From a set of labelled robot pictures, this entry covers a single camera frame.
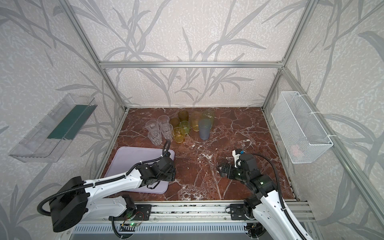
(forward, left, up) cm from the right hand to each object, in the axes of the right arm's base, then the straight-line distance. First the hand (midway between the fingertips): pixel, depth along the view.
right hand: (223, 164), depth 78 cm
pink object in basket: (+4, -36, +7) cm, 37 cm away
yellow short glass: (+27, +28, -12) cm, 41 cm away
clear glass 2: (+36, +39, -7) cm, 54 cm away
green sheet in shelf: (+8, +68, +25) cm, 73 cm away
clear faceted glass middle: (+30, +36, -10) cm, 48 cm away
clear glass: (+33, +47, -8) cm, 58 cm away
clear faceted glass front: (+24, +44, -10) cm, 51 cm away
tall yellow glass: (+44, +17, -12) cm, 49 cm away
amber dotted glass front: (+34, +31, -7) cm, 46 cm away
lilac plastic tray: (+9, +59, -11) cm, 60 cm away
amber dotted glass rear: (+39, +25, -6) cm, 47 cm away
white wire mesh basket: (+1, -31, +23) cm, 38 cm away
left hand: (+1, +28, -8) cm, 29 cm away
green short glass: (+32, +23, -8) cm, 40 cm away
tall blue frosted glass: (+30, +9, -6) cm, 32 cm away
